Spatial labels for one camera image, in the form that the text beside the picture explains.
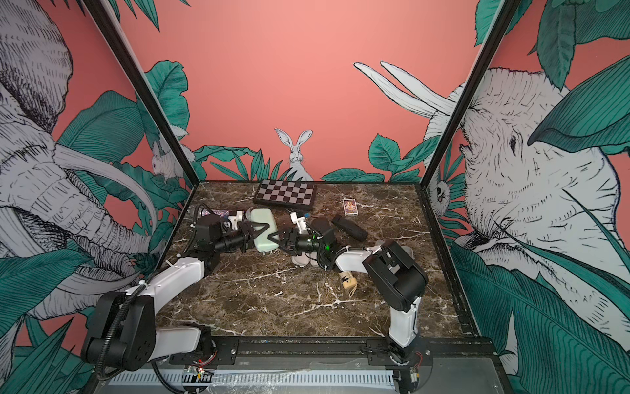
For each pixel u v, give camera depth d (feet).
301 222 2.68
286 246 2.42
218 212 2.56
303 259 3.07
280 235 2.50
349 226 3.31
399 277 1.63
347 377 2.30
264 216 2.80
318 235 2.25
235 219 2.64
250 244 2.52
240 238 2.45
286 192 3.74
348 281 2.82
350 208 3.63
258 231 2.57
